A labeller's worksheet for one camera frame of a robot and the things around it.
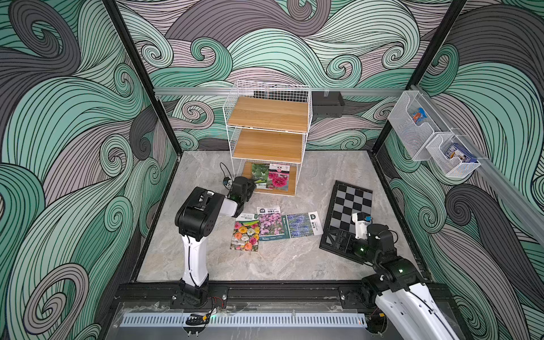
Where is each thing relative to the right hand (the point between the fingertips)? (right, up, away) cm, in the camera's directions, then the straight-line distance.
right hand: (338, 235), depth 78 cm
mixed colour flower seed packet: (-37, -2, +11) cm, 38 cm away
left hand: (-33, +21, +23) cm, 45 cm away
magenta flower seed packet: (-21, +21, +29) cm, 42 cm away
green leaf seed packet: (-31, +23, +32) cm, 50 cm away
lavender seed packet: (-11, 0, +14) cm, 18 cm away
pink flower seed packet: (-25, 0, +13) cm, 28 cm away
